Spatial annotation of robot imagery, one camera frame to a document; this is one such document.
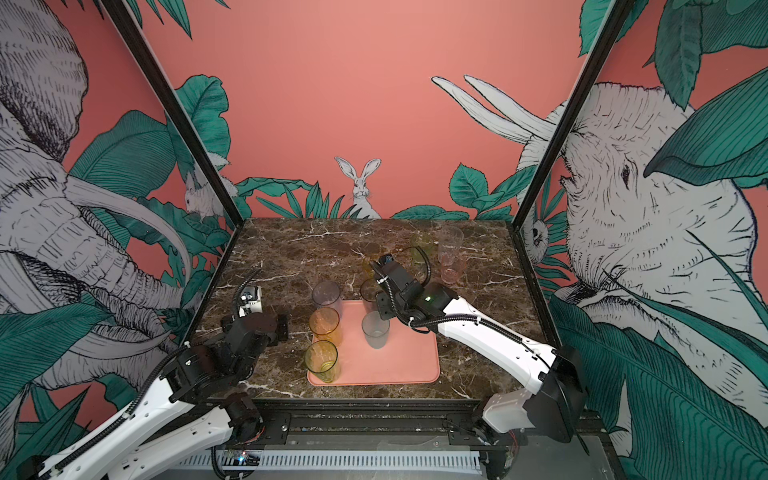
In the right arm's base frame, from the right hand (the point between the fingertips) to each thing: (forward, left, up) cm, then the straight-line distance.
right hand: (380, 295), depth 76 cm
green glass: (-13, +15, -9) cm, 22 cm away
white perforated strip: (-34, -16, -20) cm, 43 cm away
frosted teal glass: (-1, +2, -18) cm, 18 cm away
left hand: (-5, +28, +1) cm, 28 cm away
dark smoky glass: (+6, +4, -9) cm, 12 cm away
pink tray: (-9, -8, -20) cm, 24 cm away
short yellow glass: (+20, +6, -15) cm, 26 cm away
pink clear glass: (+21, -24, -18) cm, 36 cm away
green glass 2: (+32, -16, -19) cm, 40 cm away
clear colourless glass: (+32, -24, -17) cm, 44 cm away
